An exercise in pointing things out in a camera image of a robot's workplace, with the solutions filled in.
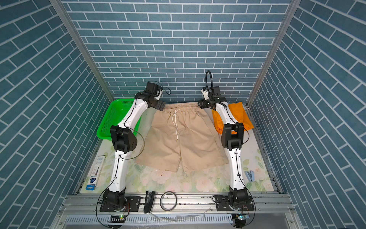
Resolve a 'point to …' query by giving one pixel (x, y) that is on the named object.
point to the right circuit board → (241, 218)
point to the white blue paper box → (94, 178)
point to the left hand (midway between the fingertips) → (156, 102)
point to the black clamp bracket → (149, 198)
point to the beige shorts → (182, 134)
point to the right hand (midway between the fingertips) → (201, 101)
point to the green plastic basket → (116, 112)
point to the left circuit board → (120, 219)
